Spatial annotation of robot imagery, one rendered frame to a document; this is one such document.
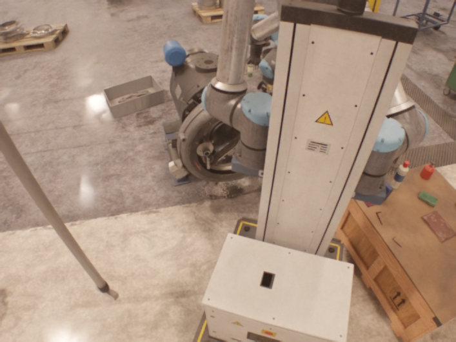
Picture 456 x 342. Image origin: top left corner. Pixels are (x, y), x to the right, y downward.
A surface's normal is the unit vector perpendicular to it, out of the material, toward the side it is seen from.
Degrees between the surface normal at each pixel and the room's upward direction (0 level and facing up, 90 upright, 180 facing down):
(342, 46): 90
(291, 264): 0
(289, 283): 0
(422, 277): 0
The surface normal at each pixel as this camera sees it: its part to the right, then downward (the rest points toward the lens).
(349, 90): -0.30, 0.69
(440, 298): 0.00, -0.69
